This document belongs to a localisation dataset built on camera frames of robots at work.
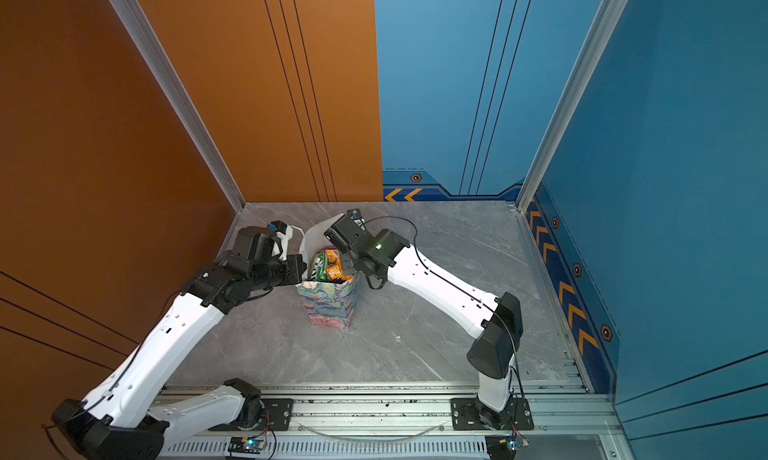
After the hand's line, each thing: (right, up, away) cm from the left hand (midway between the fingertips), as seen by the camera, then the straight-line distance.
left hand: (309, 262), depth 74 cm
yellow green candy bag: (+3, -3, 0) cm, 4 cm away
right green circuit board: (+48, -43, -4) cm, 64 cm away
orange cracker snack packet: (+6, 0, +2) cm, 6 cm away
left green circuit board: (-14, -43, -3) cm, 46 cm away
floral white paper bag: (+5, -11, +1) cm, 12 cm away
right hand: (+11, +1, +2) cm, 11 cm away
